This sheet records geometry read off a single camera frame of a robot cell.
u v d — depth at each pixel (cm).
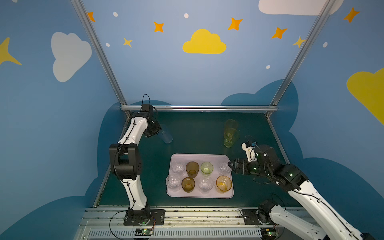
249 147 64
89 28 75
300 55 87
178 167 87
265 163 52
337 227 40
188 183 84
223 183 84
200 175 89
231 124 101
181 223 73
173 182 86
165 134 96
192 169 88
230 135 102
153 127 84
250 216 73
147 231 70
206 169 90
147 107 77
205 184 85
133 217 68
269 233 71
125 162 51
